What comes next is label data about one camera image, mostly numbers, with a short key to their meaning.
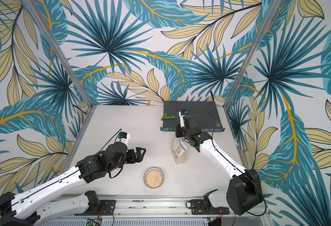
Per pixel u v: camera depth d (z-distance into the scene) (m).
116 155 0.51
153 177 0.79
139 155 0.63
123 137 0.63
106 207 0.73
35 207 0.41
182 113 0.72
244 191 0.41
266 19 0.72
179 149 0.79
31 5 0.67
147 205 0.76
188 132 0.69
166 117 1.07
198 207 0.73
